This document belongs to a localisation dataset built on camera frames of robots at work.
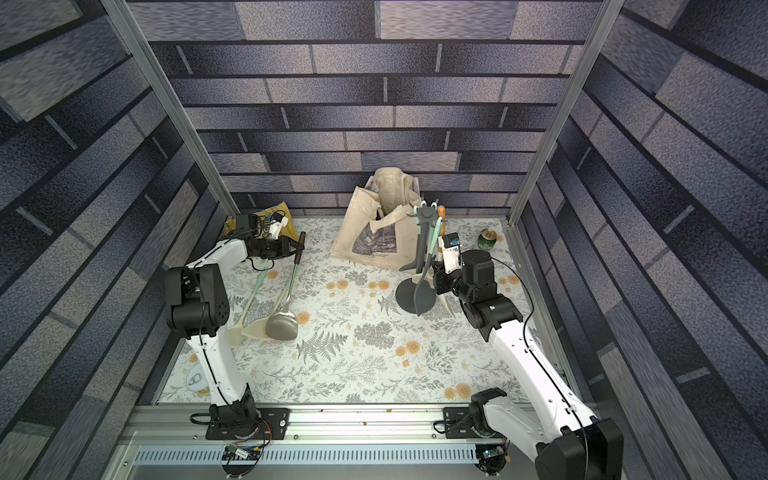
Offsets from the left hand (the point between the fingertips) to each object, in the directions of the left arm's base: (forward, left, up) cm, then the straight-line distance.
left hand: (301, 243), depth 98 cm
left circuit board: (-57, +6, -13) cm, 59 cm away
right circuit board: (-55, -58, -14) cm, 81 cm away
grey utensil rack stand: (-10, -36, -13) cm, 39 cm away
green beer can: (+3, -63, 0) cm, 63 cm away
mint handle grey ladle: (-22, -40, +5) cm, 46 cm away
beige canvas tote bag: (-6, -26, +14) cm, 30 cm away
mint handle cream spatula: (-28, +8, -7) cm, 30 cm away
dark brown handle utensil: (-25, +3, -9) cm, 27 cm away
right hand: (-16, -42, +12) cm, 47 cm away
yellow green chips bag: (+9, +27, -1) cm, 29 cm away
